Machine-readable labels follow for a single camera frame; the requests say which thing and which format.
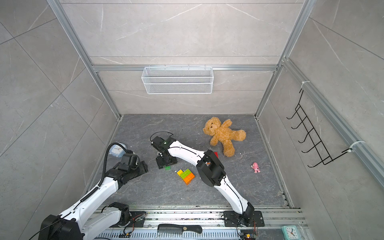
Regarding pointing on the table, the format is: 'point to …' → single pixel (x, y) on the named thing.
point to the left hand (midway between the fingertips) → (145, 165)
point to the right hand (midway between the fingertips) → (166, 165)
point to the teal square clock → (290, 232)
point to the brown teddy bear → (223, 132)
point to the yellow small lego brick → (179, 172)
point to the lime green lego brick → (185, 173)
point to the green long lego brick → (167, 168)
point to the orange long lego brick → (188, 179)
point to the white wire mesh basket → (178, 80)
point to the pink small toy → (255, 166)
